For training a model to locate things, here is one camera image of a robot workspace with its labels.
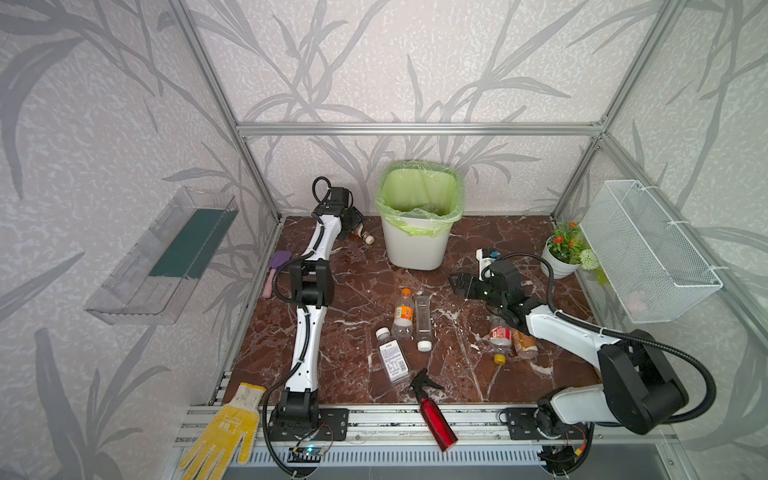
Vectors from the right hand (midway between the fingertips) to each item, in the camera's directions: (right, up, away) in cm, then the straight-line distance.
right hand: (460, 268), depth 89 cm
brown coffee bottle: (-32, +9, +22) cm, 40 cm away
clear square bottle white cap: (-11, -15, -5) cm, 20 cm away
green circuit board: (-40, -43, -18) cm, 62 cm away
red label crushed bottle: (+10, -19, -6) cm, 22 cm away
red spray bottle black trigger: (-10, -36, -17) cm, 41 cm away
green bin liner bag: (-10, +24, +15) cm, 30 cm away
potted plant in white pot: (+35, +5, +4) cm, 35 cm away
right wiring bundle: (+22, -45, -17) cm, 53 cm away
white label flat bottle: (-19, -25, -9) cm, 33 cm away
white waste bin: (-15, +5, +9) cm, 18 cm away
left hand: (-34, +19, +23) cm, 45 cm away
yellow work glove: (-59, -37, -16) cm, 71 cm away
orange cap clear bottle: (-17, -17, 0) cm, 25 cm away
